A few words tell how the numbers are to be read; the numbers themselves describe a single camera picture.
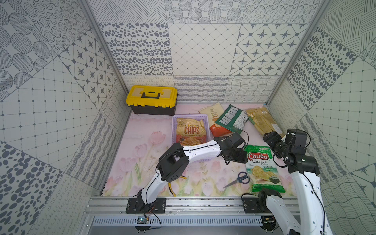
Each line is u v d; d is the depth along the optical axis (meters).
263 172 0.84
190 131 1.01
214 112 1.15
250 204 0.74
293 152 0.52
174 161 0.53
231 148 0.69
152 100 1.02
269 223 0.72
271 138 0.64
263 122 1.07
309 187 0.43
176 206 0.76
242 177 0.84
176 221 0.70
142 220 0.72
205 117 1.04
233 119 1.08
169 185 0.80
